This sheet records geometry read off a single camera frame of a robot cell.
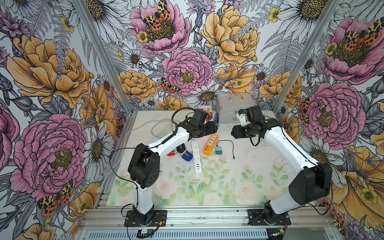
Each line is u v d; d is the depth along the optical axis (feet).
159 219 2.40
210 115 3.77
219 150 3.23
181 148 3.17
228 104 3.51
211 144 3.25
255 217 2.38
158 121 3.79
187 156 3.08
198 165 2.95
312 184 1.40
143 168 1.60
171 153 3.17
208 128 2.58
